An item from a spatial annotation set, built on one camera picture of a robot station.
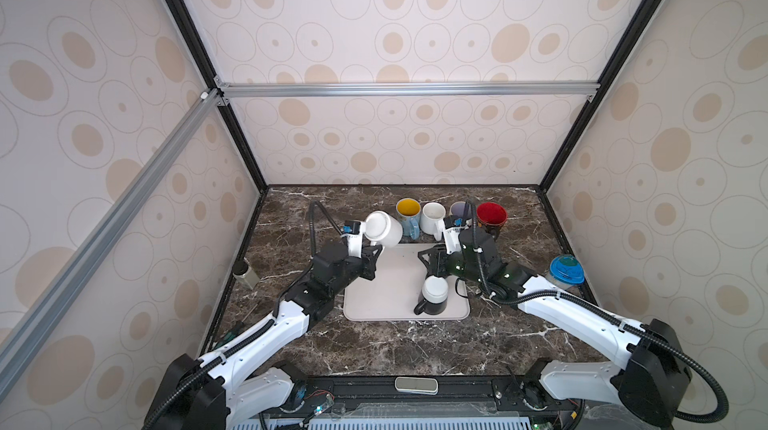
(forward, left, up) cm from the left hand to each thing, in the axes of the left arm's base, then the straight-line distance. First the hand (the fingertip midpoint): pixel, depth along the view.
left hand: (388, 244), depth 76 cm
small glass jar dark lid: (-2, +42, -14) cm, 44 cm away
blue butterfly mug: (+20, -7, -13) cm, 25 cm away
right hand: (-1, -9, -3) cm, 10 cm away
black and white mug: (-8, -13, -13) cm, 20 cm away
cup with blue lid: (-1, -51, -13) cm, 53 cm away
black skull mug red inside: (+19, -34, -13) cm, 41 cm away
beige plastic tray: (-2, -3, -21) cm, 21 cm away
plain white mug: (+2, +1, +4) cm, 5 cm away
